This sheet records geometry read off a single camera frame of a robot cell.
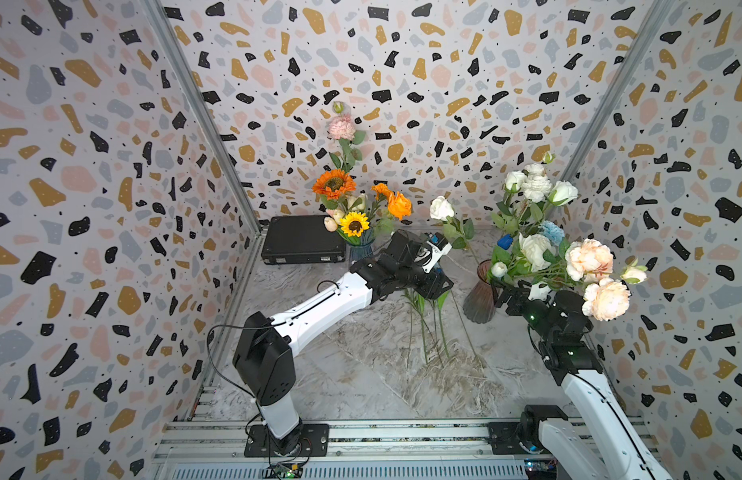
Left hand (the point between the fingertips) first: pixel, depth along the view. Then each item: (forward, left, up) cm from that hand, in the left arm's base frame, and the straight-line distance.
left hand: (449, 277), depth 76 cm
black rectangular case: (+32, +47, -19) cm, 60 cm away
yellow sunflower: (+14, +24, +6) cm, 29 cm away
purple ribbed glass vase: (+17, +24, -6) cm, 30 cm away
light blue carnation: (-6, +9, -22) cm, 25 cm away
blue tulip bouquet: (+8, -15, +4) cm, 18 cm away
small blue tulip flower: (+8, -2, -25) cm, 26 cm away
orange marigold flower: (+29, +17, +6) cm, 34 cm away
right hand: (0, -15, -2) cm, 16 cm away
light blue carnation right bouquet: (+6, -25, +9) cm, 27 cm away
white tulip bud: (0, -12, +3) cm, 12 cm away
